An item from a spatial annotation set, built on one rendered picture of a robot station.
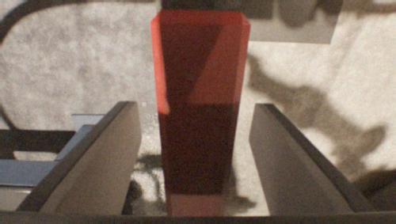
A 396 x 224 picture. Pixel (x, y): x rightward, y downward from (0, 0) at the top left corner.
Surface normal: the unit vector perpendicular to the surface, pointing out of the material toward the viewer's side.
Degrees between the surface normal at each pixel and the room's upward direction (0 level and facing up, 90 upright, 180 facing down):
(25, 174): 90
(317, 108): 0
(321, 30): 0
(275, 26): 0
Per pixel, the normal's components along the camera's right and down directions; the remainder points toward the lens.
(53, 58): 0.01, 0.50
